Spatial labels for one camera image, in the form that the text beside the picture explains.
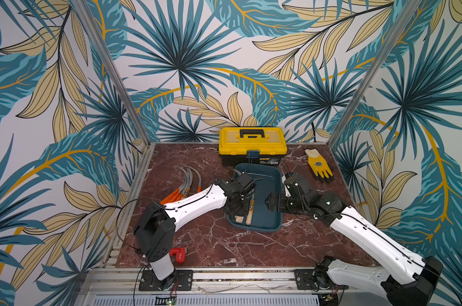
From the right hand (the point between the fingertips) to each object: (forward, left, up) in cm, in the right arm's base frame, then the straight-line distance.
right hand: (274, 202), depth 75 cm
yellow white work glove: (+30, -33, -16) cm, 47 cm away
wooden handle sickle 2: (-3, +14, -7) cm, 16 cm away
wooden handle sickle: (+1, +9, -16) cm, 18 cm away
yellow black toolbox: (+33, +5, -2) cm, 34 cm away
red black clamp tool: (-13, +38, -16) cm, 44 cm away
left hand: (-1, +13, -8) cm, 15 cm away
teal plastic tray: (+24, -4, -18) cm, 31 cm away
